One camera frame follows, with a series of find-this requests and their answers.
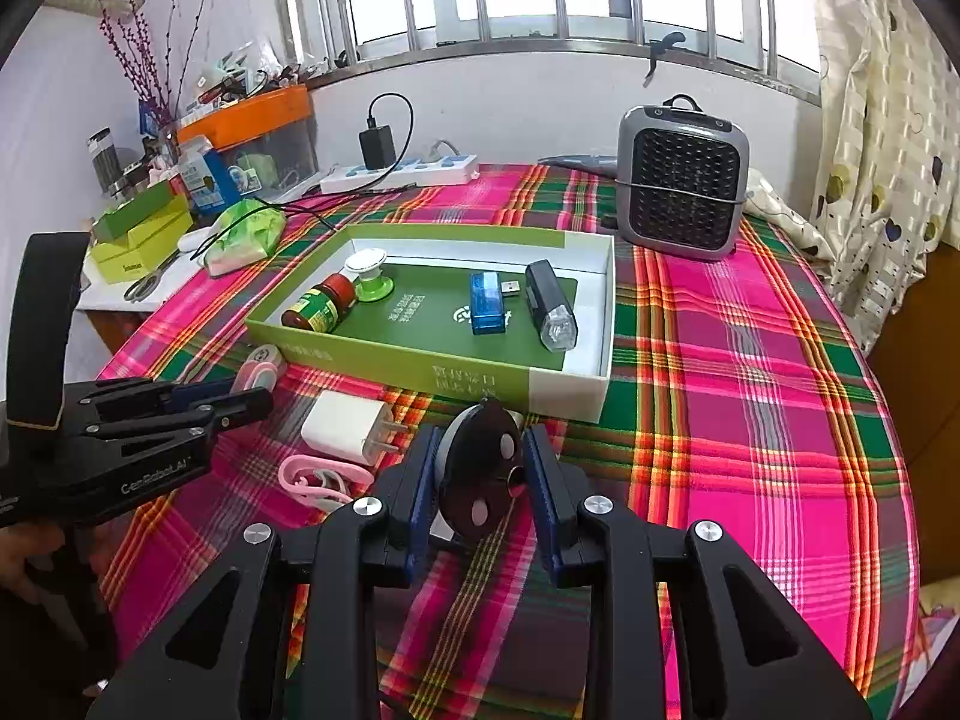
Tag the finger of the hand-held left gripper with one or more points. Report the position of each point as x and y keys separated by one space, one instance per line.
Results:
x=199 y=395
x=240 y=405

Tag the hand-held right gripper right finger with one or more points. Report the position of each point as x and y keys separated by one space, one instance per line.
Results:
x=541 y=510

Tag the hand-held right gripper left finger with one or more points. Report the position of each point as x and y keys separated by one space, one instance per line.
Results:
x=424 y=495

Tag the pink white tape roll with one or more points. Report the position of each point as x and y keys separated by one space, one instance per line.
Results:
x=259 y=376

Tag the small white round jar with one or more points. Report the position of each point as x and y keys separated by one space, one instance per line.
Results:
x=266 y=354

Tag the black white round device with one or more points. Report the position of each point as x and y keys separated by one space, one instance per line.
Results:
x=480 y=442

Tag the white charger plug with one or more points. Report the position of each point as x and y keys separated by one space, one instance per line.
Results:
x=341 y=424

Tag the green white cardboard box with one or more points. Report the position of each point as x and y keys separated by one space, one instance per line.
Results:
x=465 y=382

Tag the amber bottle with red cap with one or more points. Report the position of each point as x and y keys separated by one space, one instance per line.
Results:
x=319 y=307

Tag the green white suction knob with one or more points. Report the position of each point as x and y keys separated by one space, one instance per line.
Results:
x=373 y=286

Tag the blue usb tester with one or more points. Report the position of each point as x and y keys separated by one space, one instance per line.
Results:
x=487 y=304

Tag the black bike light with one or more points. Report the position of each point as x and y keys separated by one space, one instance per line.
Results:
x=551 y=300

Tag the person's left hand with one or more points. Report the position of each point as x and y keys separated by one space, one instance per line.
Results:
x=30 y=551

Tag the scissors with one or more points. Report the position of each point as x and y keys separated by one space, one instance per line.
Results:
x=142 y=286

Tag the white computer mouse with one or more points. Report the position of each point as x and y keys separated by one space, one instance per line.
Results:
x=191 y=240

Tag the lime green cardboard box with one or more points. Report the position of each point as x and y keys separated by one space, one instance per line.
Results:
x=142 y=247

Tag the dark cloth with yellow edge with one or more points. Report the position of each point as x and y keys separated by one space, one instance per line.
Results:
x=45 y=330

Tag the green plastic bag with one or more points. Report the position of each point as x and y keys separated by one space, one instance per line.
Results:
x=247 y=236

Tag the blue white carton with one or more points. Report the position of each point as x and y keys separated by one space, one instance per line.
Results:
x=202 y=176

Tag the pink green plaid cloth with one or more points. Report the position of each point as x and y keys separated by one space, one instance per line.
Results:
x=750 y=390

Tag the dark glass jar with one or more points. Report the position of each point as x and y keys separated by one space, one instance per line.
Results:
x=103 y=157

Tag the small blue box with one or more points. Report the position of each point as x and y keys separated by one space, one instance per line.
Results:
x=150 y=116

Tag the clear bin with orange lid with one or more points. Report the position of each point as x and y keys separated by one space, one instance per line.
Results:
x=255 y=114

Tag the black power adapter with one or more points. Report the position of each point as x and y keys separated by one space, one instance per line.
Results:
x=377 y=146

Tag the white power strip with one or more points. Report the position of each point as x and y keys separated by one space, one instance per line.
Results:
x=420 y=169

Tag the purple flower branches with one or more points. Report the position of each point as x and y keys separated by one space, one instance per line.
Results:
x=146 y=82

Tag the pile of small clutter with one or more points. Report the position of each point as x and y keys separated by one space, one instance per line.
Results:
x=240 y=75

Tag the grey elongated object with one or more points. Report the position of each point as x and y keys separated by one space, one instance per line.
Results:
x=581 y=161

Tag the grey space heater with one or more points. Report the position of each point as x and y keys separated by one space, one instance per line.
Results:
x=679 y=180

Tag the patterned cream pillow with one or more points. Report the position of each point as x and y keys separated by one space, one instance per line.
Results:
x=780 y=210

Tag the wooden wardrobe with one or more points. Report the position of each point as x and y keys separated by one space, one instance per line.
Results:
x=930 y=390

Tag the metal window grille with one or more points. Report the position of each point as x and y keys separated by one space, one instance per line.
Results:
x=525 y=45

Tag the black hook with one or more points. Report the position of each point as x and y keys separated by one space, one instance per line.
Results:
x=667 y=41

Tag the patterned cream curtain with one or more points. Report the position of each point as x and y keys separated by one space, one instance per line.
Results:
x=877 y=127

